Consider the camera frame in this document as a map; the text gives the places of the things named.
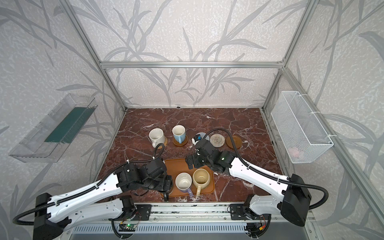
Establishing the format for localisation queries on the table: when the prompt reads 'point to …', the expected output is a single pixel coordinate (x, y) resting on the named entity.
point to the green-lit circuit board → (127, 227)
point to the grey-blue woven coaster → (203, 134)
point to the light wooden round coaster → (237, 141)
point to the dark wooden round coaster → (183, 143)
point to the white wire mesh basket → (303, 137)
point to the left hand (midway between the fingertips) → (168, 181)
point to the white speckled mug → (157, 136)
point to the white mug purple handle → (183, 181)
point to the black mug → (166, 194)
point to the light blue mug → (179, 132)
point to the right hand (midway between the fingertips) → (193, 152)
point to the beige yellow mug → (201, 179)
